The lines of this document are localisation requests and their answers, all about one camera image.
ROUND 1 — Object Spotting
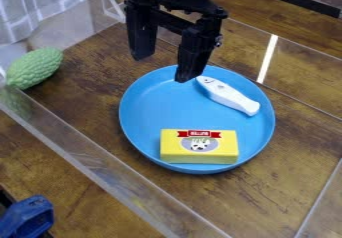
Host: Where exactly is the yellow butter box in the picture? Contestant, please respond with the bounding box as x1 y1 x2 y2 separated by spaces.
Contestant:
160 129 239 164

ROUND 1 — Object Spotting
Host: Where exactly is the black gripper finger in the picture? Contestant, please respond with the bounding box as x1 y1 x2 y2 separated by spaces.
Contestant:
125 2 157 60
175 18 221 83

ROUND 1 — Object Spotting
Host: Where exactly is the white toy fish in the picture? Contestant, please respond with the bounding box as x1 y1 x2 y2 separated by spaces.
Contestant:
195 76 260 116

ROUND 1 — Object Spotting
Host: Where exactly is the blue plastic clamp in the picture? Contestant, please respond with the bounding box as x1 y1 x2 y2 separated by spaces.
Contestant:
0 195 54 238

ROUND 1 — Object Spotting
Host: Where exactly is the clear acrylic barrier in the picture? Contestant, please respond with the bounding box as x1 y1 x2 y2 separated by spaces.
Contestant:
0 0 342 238

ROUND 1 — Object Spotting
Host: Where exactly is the green bumpy toy gourd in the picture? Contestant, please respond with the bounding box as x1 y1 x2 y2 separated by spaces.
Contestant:
6 47 62 90

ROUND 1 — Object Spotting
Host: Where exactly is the grey checkered cloth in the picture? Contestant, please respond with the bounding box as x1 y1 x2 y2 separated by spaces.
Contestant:
0 0 127 46

